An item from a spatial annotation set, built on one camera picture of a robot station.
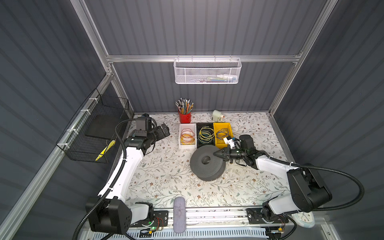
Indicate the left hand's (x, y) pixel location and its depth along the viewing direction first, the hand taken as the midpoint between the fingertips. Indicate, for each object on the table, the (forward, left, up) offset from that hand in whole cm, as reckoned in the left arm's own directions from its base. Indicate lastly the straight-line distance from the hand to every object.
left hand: (162, 131), depth 80 cm
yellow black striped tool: (-12, +25, +3) cm, 28 cm away
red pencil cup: (+24, -13, -16) cm, 32 cm away
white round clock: (-43, -69, -20) cm, 83 cm away
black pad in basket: (+1, +30, +5) cm, 30 cm away
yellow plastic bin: (+2, -35, -18) cm, 40 cm away
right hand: (-11, -29, -10) cm, 33 cm away
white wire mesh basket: (+58, -31, +2) cm, 66 cm away
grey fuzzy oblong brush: (-40, -8, -20) cm, 45 cm away
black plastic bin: (+14, -22, -14) cm, 30 cm away
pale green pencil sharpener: (+26, -36, -17) cm, 48 cm away
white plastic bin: (+16, -18, -17) cm, 29 cm away
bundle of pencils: (+30, -12, -9) cm, 34 cm away
